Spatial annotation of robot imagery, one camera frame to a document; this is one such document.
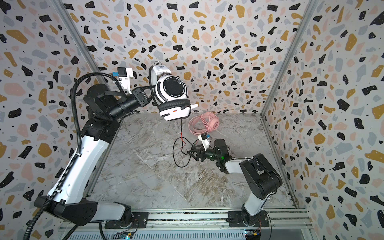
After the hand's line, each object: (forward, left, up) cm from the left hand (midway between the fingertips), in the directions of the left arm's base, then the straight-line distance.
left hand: (157, 84), depth 54 cm
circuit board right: (-41, -40, -55) cm, 80 cm away
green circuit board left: (-41, +19, -55) cm, 71 cm away
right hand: (-3, -9, -40) cm, 41 cm away
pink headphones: (+28, -18, -54) cm, 63 cm away
